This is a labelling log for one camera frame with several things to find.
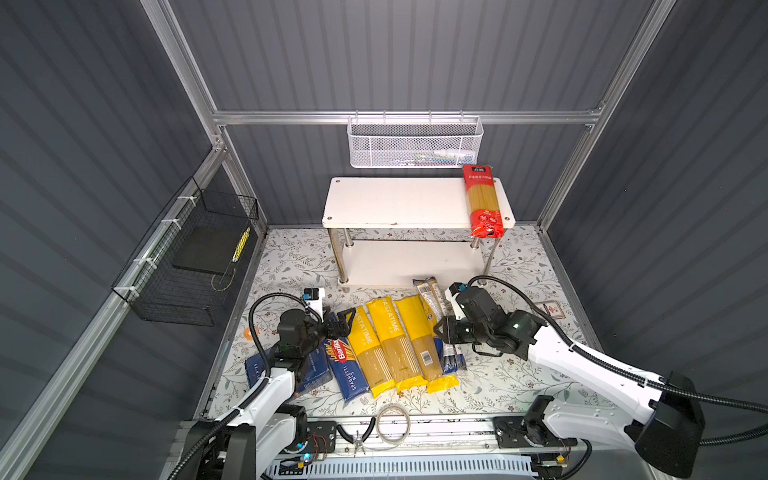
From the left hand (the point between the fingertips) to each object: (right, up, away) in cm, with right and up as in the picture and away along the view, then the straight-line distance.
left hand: (341, 309), depth 85 cm
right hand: (+27, -4, -7) cm, 29 cm away
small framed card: (+67, -2, +11) cm, 68 cm away
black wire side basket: (-38, +11, -14) cm, 41 cm away
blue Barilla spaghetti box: (+3, -17, -4) cm, 18 cm away
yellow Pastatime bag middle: (+16, -12, 0) cm, 20 cm away
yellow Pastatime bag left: (+6, -10, +4) cm, 12 cm away
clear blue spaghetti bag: (+29, -9, -13) cm, 33 cm away
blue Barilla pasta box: (-6, -15, -7) cm, 17 cm away
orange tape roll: (-30, -9, +6) cm, 32 cm away
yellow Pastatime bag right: (+24, -11, +1) cm, 27 cm away
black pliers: (+5, -30, -11) cm, 33 cm away
